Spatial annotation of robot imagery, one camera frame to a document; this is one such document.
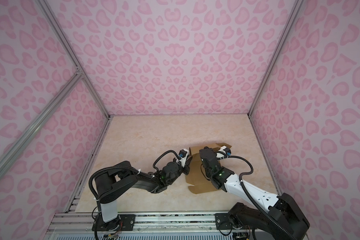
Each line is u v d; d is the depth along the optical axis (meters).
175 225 0.73
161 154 0.63
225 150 0.73
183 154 0.73
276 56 0.86
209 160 0.60
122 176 0.54
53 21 0.72
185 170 0.77
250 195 0.46
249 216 0.59
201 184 0.86
